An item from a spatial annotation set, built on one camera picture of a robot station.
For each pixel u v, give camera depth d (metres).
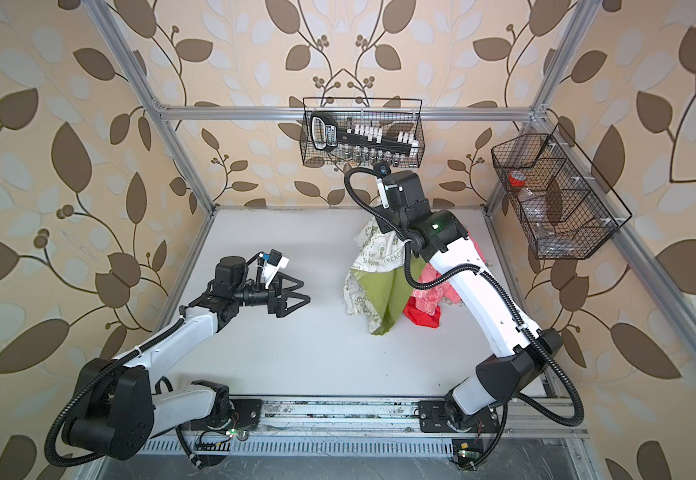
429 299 0.89
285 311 0.70
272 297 0.70
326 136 0.87
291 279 0.81
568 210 0.73
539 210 0.79
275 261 0.71
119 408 0.41
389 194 0.52
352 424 0.74
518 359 0.39
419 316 0.88
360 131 0.83
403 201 0.50
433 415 0.73
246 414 0.74
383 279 0.77
